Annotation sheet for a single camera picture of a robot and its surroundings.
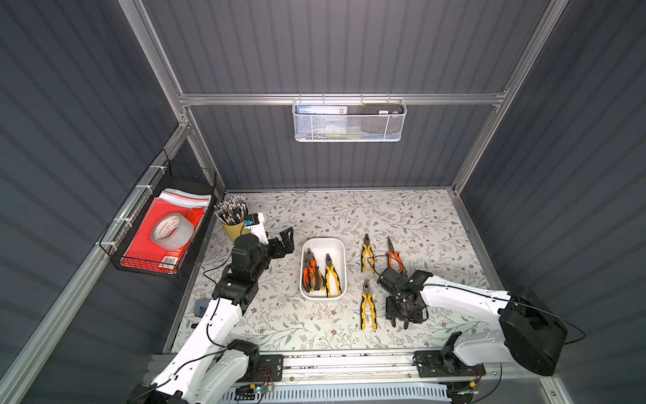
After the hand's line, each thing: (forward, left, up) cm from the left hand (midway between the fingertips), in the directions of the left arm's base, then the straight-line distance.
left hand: (282, 232), depth 76 cm
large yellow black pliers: (-11, -27, -23) cm, 37 cm away
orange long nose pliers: (-4, -7, -19) cm, 21 cm away
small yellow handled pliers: (+9, -30, -23) cm, 39 cm away
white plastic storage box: (+7, -17, -21) cm, 28 cm away
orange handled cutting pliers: (+7, -39, -24) cm, 46 cm away
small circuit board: (-38, +10, -27) cm, 48 cm away
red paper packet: (-9, +36, +4) cm, 37 cm away
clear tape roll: (-5, +28, +7) cm, 29 cm away
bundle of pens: (+15, +21, -7) cm, 27 cm away
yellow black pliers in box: (0, -15, -23) cm, 27 cm away
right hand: (-18, -37, -24) cm, 48 cm away
